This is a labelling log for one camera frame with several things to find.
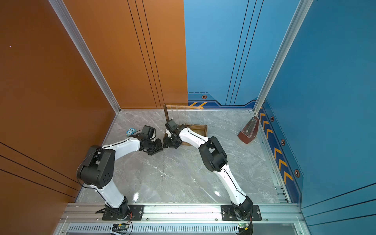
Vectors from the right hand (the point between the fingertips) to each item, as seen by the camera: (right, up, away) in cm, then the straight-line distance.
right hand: (166, 145), depth 98 cm
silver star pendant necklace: (0, -15, -11) cm, 18 cm away
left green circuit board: (-18, -36, -26) cm, 48 cm away
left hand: (-1, 0, -2) cm, 2 cm away
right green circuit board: (+43, -36, -25) cm, 62 cm away
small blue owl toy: (-28, +9, +8) cm, 30 cm away
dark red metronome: (+54, +10, -3) cm, 55 cm away
